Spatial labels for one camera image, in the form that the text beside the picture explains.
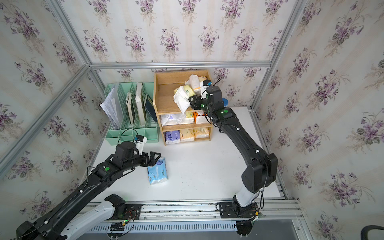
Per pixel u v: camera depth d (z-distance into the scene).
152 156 0.68
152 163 0.67
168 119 0.84
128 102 0.95
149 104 1.04
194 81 0.82
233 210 0.73
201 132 0.97
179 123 0.87
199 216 0.73
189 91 0.78
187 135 0.96
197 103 0.67
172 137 0.95
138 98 0.90
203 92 0.64
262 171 0.42
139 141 0.67
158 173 0.81
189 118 0.86
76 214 0.45
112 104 0.86
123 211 0.68
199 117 0.84
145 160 0.66
